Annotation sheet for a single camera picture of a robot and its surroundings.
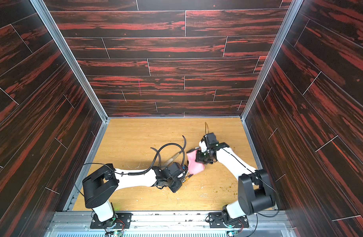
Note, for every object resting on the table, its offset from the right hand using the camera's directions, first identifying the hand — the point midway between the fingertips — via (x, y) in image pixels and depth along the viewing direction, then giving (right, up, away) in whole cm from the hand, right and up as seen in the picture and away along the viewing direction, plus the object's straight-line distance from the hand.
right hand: (199, 159), depth 89 cm
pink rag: (-4, -3, -7) cm, 9 cm away
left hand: (-11, -15, -4) cm, 19 cm away
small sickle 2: (-17, -1, +7) cm, 18 cm away
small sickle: (-26, +1, +9) cm, 28 cm away
